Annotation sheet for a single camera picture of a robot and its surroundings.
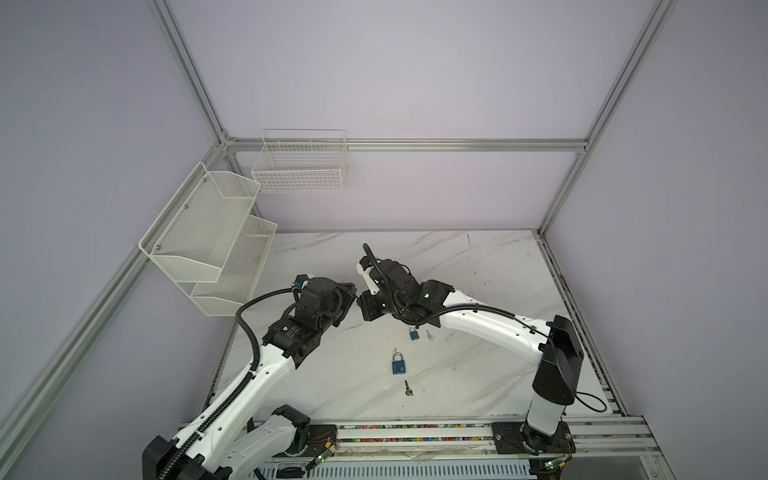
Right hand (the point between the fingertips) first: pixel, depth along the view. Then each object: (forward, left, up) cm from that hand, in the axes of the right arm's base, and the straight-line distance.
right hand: (353, 302), depth 75 cm
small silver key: (+1, -21, -22) cm, 31 cm away
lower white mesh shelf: (+15, +39, -9) cm, 43 cm away
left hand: (+3, 0, +2) cm, 4 cm away
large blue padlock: (-9, -11, -20) cm, 25 cm away
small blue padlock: (+2, -16, -22) cm, 27 cm away
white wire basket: (+45, +20, +13) cm, 51 cm away
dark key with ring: (-15, -14, -22) cm, 30 cm away
